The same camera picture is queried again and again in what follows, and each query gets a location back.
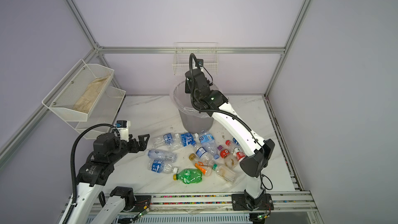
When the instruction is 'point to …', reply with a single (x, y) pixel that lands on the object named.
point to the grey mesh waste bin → (194, 124)
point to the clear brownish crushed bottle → (230, 161)
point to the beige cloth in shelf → (84, 102)
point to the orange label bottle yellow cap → (201, 165)
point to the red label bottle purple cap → (224, 153)
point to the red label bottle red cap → (239, 153)
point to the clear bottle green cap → (225, 173)
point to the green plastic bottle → (190, 176)
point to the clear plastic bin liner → (182, 100)
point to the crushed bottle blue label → (188, 138)
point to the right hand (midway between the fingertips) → (192, 77)
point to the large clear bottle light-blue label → (208, 141)
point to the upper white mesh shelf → (77, 93)
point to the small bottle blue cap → (202, 153)
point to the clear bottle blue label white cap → (172, 141)
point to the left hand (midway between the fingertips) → (139, 137)
